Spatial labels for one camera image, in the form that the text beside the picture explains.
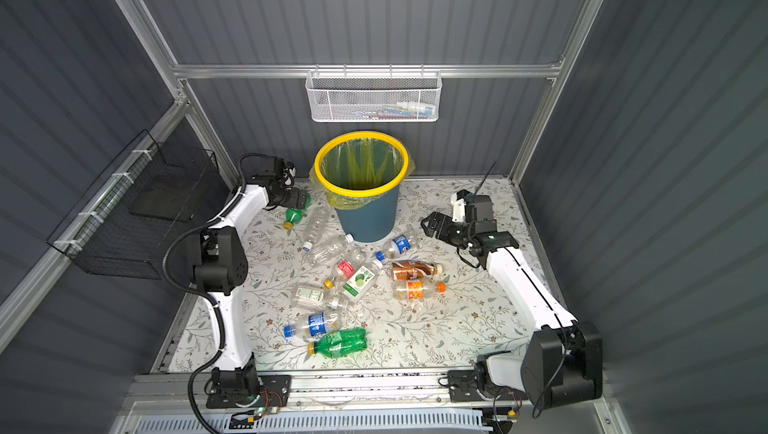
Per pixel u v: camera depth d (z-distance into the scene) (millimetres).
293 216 1047
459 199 758
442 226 723
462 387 737
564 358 389
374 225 1051
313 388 755
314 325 788
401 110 920
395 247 966
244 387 652
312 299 837
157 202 750
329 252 947
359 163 1001
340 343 784
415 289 864
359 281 889
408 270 890
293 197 931
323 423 770
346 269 895
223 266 575
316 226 1051
